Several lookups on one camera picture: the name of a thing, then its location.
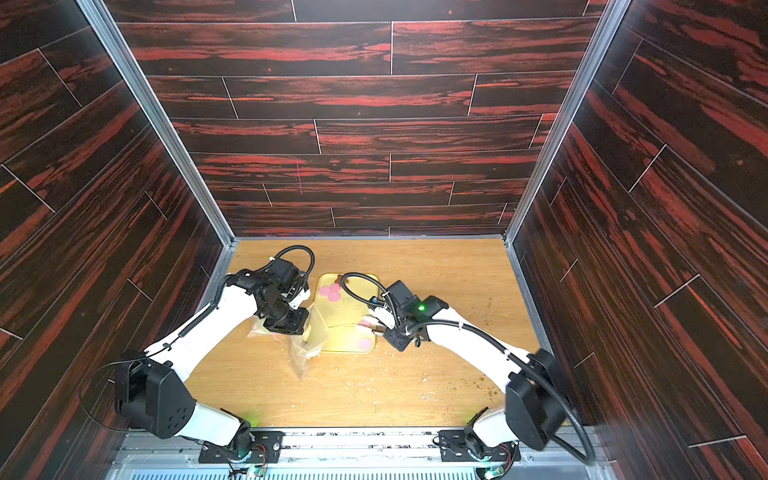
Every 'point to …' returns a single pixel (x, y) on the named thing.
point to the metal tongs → (377, 329)
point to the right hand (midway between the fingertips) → (402, 327)
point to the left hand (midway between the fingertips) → (305, 330)
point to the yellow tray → (342, 305)
